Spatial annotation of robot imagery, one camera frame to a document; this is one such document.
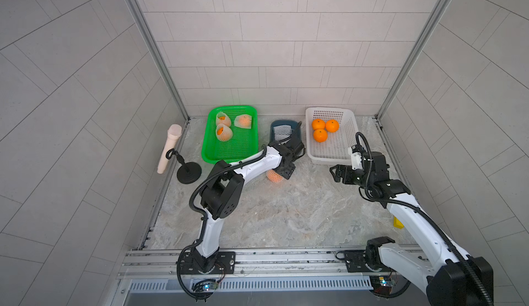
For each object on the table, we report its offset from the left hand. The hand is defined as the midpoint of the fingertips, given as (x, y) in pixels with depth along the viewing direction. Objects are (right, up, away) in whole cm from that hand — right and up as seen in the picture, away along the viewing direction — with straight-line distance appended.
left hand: (284, 168), depth 92 cm
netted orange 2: (+19, +15, +10) cm, 26 cm away
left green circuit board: (-26, -33, -28) cm, 50 cm away
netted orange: (+26, +20, +14) cm, 36 cm away
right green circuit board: (+32, -35, -24) cm, 53 cm away
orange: (+19, +21, +15) cm, 32 cm away
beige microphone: (-41, +16, -19) cm, 48 cm away
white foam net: (0, +17, +13) cm, 21 cm away
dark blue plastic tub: (+6, +21, +21) cm, 31 cm away
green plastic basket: (-20, +11, +13) cm, 26 cm away
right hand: (+21, +2, -10) cm, 23 cm away
